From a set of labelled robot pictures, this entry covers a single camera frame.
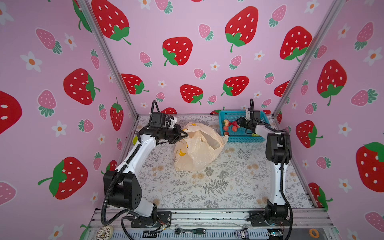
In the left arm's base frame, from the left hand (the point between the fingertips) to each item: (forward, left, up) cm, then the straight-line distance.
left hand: (188, 134), depth 80 cm
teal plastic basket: (+17, -36, -23) cm, 46 cm away
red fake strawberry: (+23, -33, -20) cm, 45 cm away
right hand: (+28, -37, -18) cm, 50 cm away
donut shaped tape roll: (-43, +39, -22) cm, 61 cm away
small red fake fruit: (+21, -26, -21) cm, 39 cm away
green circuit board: (-42, -43, -24) cm, 65 cm away
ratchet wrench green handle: (-41, -5, -23) cm, 47 cm away
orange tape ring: (-42, -62, -23) cm, 79 cm away
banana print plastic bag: (-6, -5, -5) cm, 9 cm away
